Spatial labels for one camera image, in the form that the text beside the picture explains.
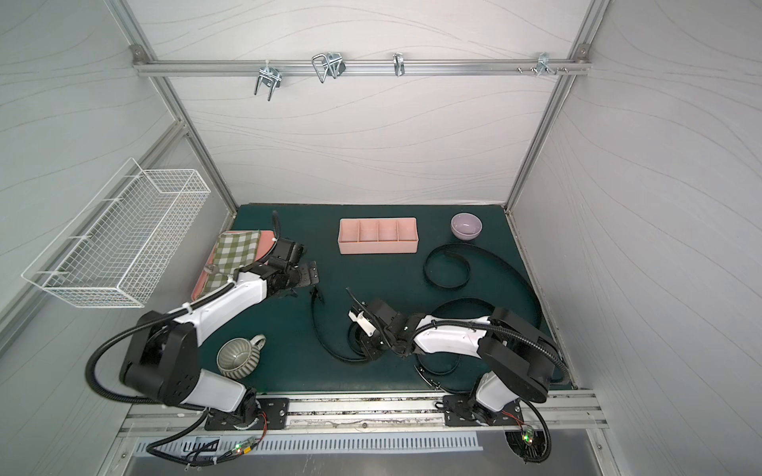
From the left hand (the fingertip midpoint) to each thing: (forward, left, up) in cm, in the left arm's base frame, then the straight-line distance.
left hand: (304, 276), depth 90 cm
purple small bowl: (+27, -55, -6) cm, 62 cm away
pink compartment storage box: (+25, -21, -10) cm, 34 cm away
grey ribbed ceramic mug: (-22, +16, -8) cm, 29 cm away
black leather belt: (-30, -39, +23) cm, 55 cm away
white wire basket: (-9, +38, +23) cm, 45 cm away
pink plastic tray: (+21, +21, -9) cm, 31 cm away
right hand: (-18, -18, -7) cm, 27 cm away
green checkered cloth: (+15, +31, -8) cm, 35 cm away
